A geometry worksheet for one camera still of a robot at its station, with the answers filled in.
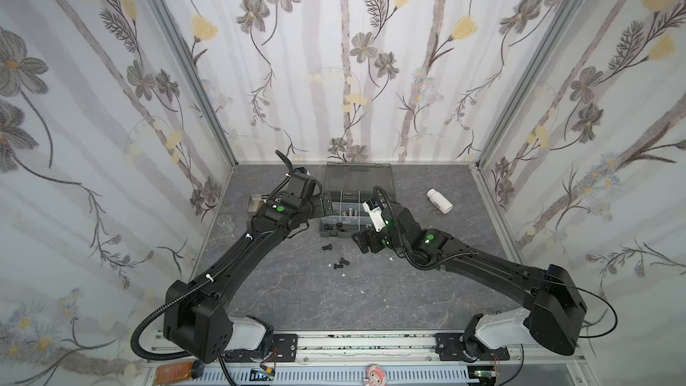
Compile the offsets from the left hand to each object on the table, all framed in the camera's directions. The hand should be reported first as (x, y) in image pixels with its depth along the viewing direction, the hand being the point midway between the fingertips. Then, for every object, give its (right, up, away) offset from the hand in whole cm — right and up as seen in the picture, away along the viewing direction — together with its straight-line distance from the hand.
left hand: (321, 201), depth 82 cm
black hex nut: (+5, -9, +18) cm, 21 cm away
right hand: (+13, -8, -4) cm, 16 cm away
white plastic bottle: (+45, -1, +23) cm, 50 cm away
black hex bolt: (+1, -17, +13) cm, 21 cm away
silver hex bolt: (+9, -5, +20) cm, 22 cm away
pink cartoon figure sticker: (+15, -44, -14) cm, 49 cm away
